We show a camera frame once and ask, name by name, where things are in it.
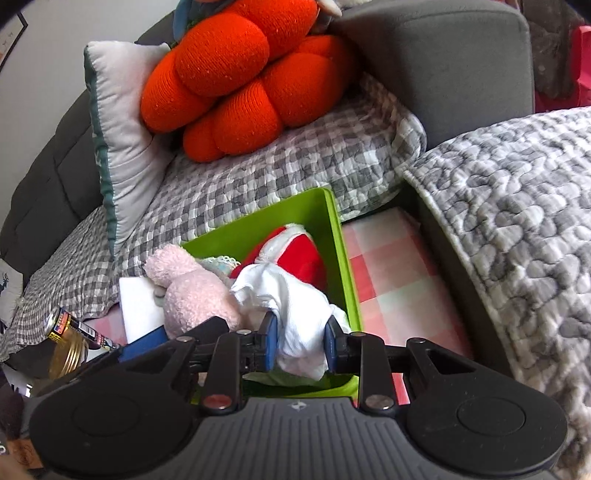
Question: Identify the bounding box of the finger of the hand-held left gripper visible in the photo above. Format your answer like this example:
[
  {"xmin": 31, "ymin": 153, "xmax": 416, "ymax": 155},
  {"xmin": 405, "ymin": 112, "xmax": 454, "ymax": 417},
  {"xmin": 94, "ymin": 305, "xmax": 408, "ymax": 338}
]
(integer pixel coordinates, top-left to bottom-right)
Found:
[{"xmin": 121, "ymin": 316, "xmax": 229, "ymax": 363}]

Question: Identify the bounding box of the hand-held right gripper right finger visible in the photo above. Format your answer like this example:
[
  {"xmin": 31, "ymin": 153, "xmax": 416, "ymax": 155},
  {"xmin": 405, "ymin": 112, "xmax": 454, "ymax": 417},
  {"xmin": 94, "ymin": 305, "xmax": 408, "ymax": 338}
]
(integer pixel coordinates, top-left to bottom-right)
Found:
[{"xmin": 322, "ymin": 318, "xmax": 482, "ymax": 412}]

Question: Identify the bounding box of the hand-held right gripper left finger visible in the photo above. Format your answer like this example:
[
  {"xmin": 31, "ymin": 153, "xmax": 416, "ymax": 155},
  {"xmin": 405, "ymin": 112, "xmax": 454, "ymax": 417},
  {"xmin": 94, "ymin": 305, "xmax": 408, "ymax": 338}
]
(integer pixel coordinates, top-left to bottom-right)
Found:
[{"xmin": 115, "ymin": 314, "xmax": 279, "ymax": 412}]

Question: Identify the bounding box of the white cloth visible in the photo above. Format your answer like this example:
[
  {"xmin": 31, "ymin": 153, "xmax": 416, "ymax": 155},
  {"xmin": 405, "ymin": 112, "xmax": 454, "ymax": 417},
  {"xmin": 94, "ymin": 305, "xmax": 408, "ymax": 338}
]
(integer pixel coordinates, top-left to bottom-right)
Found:
[{"xmin": 230, "ymin": 262, "xmax": 352, "ymax": 381}]

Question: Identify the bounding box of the pink plush toy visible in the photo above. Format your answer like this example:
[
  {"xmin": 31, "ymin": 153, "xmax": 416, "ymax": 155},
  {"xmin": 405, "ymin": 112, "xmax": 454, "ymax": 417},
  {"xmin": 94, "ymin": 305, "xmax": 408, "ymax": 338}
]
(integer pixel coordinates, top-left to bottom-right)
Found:
[{"xmin": 145, "ymin": 244, "xmax": 243, "ymax": 340}]

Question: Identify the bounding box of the blue orange checkered doll dress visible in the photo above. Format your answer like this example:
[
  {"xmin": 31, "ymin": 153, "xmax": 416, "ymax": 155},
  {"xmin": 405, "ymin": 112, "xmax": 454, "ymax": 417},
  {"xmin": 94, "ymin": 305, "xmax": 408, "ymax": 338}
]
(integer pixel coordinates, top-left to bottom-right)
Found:
[{"xmin": 198, "ymin": 255, "xmax": 241, "ymax": 278}]

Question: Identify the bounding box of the red santa plush toy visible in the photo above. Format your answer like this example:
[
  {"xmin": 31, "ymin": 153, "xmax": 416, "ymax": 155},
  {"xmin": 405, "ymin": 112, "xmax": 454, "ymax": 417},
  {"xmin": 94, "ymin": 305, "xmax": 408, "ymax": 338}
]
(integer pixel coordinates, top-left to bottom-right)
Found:
[{"xmin": 240, "ymin": 223, "xmax": 326, "ymax": 296}]

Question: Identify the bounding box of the green plastic box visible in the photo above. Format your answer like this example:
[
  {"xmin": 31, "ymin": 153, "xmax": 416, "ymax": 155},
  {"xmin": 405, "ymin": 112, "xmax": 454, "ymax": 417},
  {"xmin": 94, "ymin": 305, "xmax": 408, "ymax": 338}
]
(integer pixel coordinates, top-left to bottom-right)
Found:
[{"xmin": 181, "ymin": 187, "xmax": 365, "ymax": 400}]

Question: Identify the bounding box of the white foam block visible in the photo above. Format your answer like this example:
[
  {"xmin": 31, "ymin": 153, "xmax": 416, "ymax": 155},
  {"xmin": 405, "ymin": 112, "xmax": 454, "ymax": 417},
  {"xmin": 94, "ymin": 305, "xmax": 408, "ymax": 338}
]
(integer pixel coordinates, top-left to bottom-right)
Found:
[{"xmin": 119, "ymin": 276, "xmax": 169, "ymax": 344}]

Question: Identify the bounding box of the glass jar with gold lid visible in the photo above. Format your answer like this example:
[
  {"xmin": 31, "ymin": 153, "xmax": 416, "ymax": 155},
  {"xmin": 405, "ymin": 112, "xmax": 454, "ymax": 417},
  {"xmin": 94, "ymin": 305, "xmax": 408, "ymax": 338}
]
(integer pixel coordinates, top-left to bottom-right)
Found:
[{"xmin": 44, "ymin": 307, "xmax": 122, "ymax": 381}]

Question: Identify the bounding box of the white deer print cushion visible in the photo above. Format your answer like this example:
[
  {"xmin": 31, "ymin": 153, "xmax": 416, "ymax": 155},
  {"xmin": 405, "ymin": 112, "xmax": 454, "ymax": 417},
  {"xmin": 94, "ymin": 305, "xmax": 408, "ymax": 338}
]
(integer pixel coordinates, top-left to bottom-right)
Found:
[{"xmin": 0, "ymin": 258, "xmax": 24, "ymax": 333}]

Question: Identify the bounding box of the grey checkered sofa cover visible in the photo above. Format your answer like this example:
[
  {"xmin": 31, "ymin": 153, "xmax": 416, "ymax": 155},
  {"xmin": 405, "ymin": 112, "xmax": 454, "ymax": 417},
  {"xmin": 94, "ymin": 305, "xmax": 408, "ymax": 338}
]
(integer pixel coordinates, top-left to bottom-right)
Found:
[{"xmin": 0, "ymin": 74, "xmax": 428, "ymax": 365}]

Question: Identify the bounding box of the green and white pillow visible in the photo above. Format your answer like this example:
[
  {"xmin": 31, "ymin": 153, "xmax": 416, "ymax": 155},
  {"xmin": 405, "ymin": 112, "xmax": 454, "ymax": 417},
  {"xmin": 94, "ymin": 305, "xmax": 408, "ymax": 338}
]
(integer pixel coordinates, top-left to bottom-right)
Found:
[{"xmin": 83, "ymin": 41, "xmax": 178, "ymax": 259}]

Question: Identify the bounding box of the grey patterned quilt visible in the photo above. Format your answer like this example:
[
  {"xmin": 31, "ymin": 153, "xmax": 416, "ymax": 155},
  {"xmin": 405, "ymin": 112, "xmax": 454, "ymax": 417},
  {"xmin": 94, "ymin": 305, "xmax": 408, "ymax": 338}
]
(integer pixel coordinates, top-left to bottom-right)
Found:
[{"xmin": 402, "ymin": 106, "xmax": 591, "ymax": 480}]

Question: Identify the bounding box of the orange knot cushion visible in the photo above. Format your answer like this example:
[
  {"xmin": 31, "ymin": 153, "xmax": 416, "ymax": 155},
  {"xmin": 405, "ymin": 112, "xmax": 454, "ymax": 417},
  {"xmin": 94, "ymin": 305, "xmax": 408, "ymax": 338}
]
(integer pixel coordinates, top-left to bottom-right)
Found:
[{"xmin": 141, "ymin": 0, "xmax": 356, "ymax": 163}]

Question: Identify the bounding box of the grey sofa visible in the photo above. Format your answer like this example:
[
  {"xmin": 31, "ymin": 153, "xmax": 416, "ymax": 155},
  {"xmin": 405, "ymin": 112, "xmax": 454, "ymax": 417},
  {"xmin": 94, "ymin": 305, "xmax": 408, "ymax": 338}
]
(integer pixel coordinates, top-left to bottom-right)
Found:
[{"xmin": 0, "ymin": 0, "xmax": 536, "ymax": 287}]

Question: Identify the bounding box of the blue plush toy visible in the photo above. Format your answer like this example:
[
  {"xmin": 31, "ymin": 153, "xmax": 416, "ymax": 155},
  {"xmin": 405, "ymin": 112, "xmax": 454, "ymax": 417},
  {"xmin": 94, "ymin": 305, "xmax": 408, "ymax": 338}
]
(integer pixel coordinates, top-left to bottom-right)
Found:
[{"xmin": 172, "ymin": 0, "xmax": 218, "ymax": 42}]

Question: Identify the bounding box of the white plush toy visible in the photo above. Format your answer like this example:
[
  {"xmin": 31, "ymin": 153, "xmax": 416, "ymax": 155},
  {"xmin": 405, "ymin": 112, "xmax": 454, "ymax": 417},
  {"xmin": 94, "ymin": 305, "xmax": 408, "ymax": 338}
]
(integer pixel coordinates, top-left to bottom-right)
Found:
[{"xmin": 318, "ymin": 0, "xmax": 365, "ymax": 28}]

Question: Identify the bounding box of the dark grey cloth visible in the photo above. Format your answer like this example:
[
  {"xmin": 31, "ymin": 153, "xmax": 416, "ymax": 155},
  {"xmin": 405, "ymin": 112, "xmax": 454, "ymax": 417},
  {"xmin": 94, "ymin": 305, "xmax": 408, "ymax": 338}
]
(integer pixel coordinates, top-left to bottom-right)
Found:
[{"xmin": 524, "ymin": 0, "xmax": 585, "ymax": 114}]

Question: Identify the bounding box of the red bag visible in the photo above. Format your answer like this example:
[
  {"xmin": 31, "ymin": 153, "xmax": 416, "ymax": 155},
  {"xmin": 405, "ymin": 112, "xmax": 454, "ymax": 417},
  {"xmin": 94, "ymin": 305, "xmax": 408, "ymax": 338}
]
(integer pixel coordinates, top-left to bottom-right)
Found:
[{"xmin": 536, "ymin": 25, "xmax": 591, "ymax": 112}]

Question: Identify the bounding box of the framed wall picture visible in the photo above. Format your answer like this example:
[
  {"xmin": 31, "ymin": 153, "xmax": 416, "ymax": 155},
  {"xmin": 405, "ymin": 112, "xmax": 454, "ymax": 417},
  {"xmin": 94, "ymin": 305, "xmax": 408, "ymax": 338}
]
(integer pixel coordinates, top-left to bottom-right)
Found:
[{"xmin": 0, "ymin": 11, "xmax": 28, "ymax": 70}]

